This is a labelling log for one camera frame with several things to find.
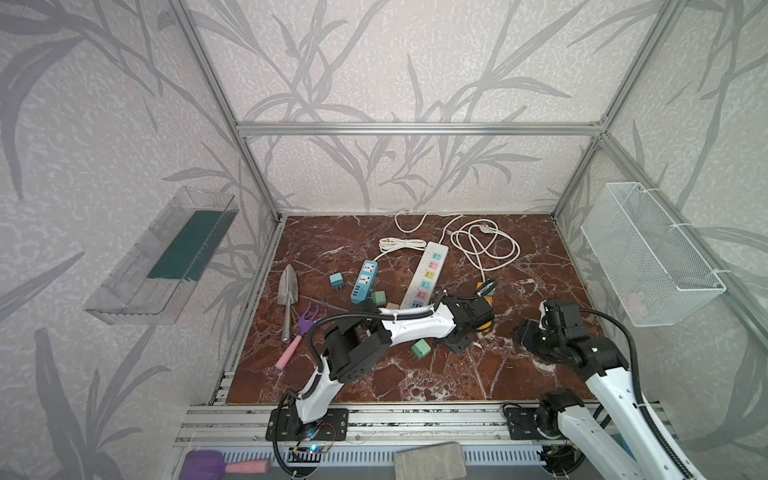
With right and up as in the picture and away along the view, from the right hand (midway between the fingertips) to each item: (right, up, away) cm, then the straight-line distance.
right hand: (517, 325), depth 80 cm
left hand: (-15, -4, +7) cm, 17 cm away
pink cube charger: (-34, +2, +14) cm, 37 cm away
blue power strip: (-44, +9, +19) cm, 48 cm away
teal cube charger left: (-53, +9, +19) cm, 57 cm away
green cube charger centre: (-26, -8, +4) cm, 27 cm away
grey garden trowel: (-69, +5, +18) cm, 72 cm away
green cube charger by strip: (-39, +4, +16) cm, 42 cm away
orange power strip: (-3, +5, +14) cm, 16 cm away
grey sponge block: (-22, -27, -13) cm, 37 cm away
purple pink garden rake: (-61, -3, +11) cm, 62 cm away
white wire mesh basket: (+23, +18, -16) cm, 33 cm away
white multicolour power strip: (-23, +11, +19) cm, 32 cm away
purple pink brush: (-75, -29, -12) cm, 82 cm away
